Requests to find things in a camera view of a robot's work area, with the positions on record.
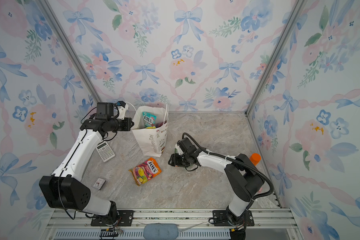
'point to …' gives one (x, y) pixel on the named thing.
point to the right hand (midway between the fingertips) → (171, 162)
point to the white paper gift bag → (150, 127)
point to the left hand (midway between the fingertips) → (133, 121)
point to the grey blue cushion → (160, 231)
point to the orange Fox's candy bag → (144, 171)
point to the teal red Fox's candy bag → (149, 119)
